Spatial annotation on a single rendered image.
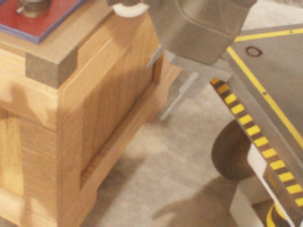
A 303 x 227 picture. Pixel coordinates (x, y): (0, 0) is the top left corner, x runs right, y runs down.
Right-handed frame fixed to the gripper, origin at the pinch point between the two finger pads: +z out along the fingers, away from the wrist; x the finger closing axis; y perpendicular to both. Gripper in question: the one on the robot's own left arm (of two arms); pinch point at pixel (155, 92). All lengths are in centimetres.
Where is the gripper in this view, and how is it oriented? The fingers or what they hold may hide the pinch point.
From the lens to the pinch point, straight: 44.9
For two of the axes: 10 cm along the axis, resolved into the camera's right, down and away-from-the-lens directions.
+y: -8.2, -2.0, -5.4
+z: -5.3, 6.3, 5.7
